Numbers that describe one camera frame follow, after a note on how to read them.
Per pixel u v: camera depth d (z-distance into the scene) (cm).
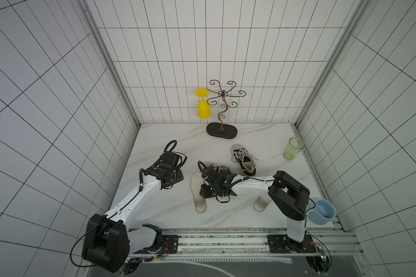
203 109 96
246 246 74
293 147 92
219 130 115
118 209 43
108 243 39
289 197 48
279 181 53
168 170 62
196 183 92
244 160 92
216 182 69
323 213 81
